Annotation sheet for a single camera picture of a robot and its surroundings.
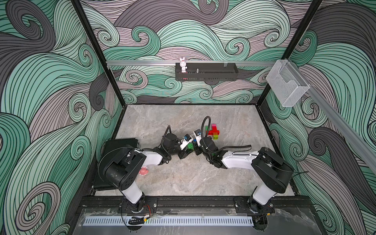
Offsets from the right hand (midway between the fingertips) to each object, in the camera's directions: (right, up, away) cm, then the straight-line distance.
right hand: (193, 143), depth 90 cm
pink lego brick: (+16, +10, +17) cm, 25 cm away
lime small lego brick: (+16, +3, +8) cm, 18 cm away
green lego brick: (-2, -1, -5) cm, 5 cm away
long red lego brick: (+14, +6, +10) cm, 18 cm away
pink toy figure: (-30, -15, -7) cm, 34 cm away
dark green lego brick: (+10, +8, +17) cm, 21 cm away
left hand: (-2, -1, -1) cm, 3 cm away
